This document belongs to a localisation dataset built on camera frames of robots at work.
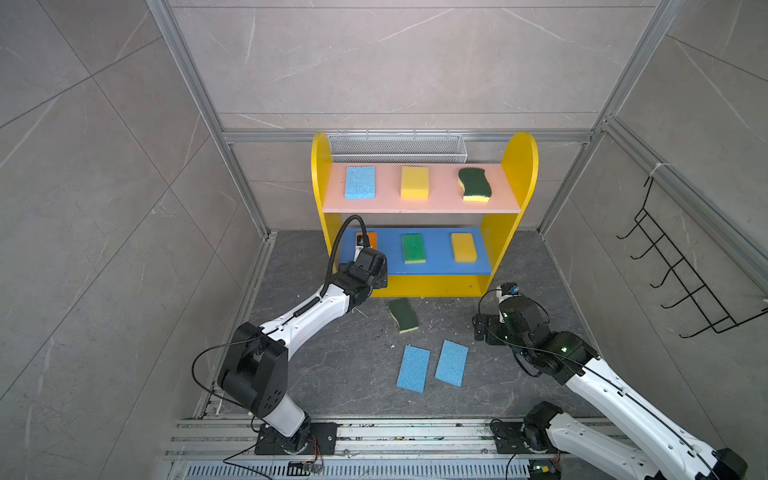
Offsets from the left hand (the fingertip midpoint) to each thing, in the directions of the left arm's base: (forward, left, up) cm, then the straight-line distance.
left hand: (370, 264), depth 88 cm
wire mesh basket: (+36, -10, +17) cm, 41 cm away
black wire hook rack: (-28, -72, +15) cm, 79 cm away
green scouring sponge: (-8, -10, -18) cm, 22 cm away
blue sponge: (-26, -12, -16) cm, 33 cm away
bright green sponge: (+8, -14, -3) cm, 17 cm away
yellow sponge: (+6, -29, -1) cm, 30 cm away
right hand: (-19, -32, -1) cm, 37 cm away
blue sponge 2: (-24, -23, -17) cm, 38 cm away
